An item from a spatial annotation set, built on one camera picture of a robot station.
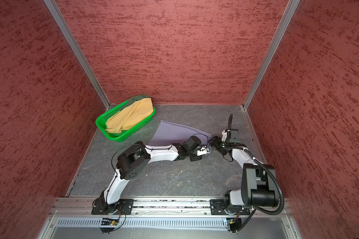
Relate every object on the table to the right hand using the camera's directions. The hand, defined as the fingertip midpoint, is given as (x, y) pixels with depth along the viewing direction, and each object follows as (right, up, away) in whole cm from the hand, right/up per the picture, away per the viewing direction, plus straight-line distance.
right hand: (211, 145), depth 91 cm
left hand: (-7, -4, +2) cm, 8 cm away
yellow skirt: (-57, +19, +12) cm, 61 cm away
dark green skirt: (-57, +32, +21) cm, 69 cm away
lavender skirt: (-30, +6, +13) cm, 33 cm away
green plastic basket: (-76, +14, +10) cm, 78 cm away
